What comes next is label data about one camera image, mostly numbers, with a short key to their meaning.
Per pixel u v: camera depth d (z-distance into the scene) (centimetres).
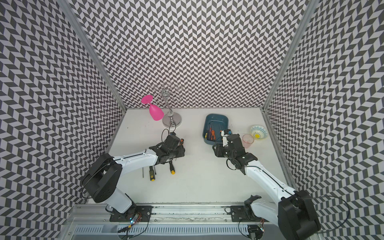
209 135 101
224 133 76
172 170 86
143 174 85
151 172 85
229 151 68
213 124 108
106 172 45
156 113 97
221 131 105
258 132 102
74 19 75
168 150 69
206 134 101
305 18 71
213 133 102
